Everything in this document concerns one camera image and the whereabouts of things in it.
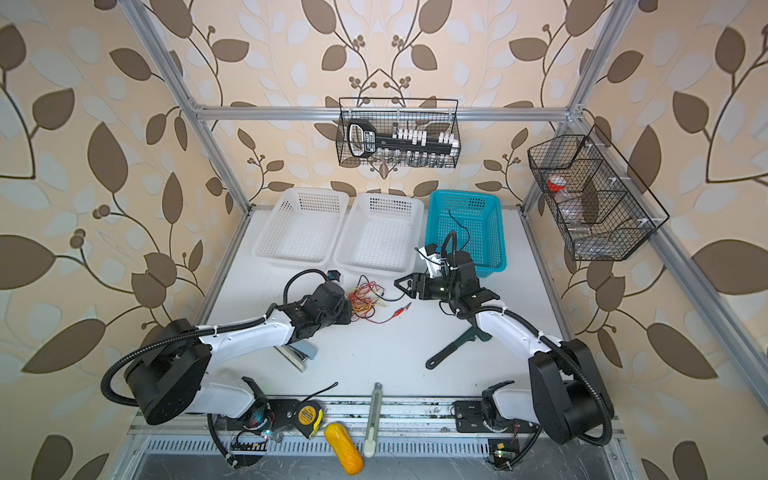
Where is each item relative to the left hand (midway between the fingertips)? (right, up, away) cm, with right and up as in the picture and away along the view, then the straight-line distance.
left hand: (353, 304), depth 88 cm
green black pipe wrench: (+34, -8, -1) cm, 36 cm away
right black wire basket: (+64, +27, -15) cm, 71 cm away
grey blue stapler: (-14, -12, -6) cm, 20 cm away
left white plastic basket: (-23, +24, +27) cm, 43 cm away
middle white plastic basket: (+7, +21, +24) cm, 33 cm away
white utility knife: (+7, -25, -15) cm, 30 cm away
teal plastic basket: (+45, +26, +27) cm, 59 cm away
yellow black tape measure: (-9, -23, -16) cm, 30 cm away
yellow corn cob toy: (+1, -28, -21) cm, 35 cm away
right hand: (+15, +7, -7) cm, 17 cm away
